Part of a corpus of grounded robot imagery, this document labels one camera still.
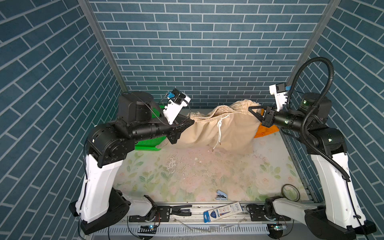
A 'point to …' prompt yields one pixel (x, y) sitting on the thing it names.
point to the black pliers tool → (176, 210)
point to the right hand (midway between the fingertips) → (248, 106)
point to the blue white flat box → (212, 215)
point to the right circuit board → (276, 228)
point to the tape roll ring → (290, 192)
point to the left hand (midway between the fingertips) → (193, 121)
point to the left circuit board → (148, 229)
